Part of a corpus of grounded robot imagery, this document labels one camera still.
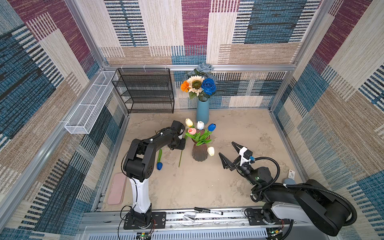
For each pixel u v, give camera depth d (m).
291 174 0.87
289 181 0.82
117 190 0.80
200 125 0.74
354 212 0.40
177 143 0.87
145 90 1.10
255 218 0.73
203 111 1.01
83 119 0.92
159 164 0.89
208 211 0.75
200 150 0.73
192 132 0.70
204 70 0.85
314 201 0.44
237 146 0.76
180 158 0.95
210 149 0.71
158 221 0.73
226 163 0.69
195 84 0.76
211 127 0.72
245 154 0.64
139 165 0.52
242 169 0.69
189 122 0.74
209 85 0.69
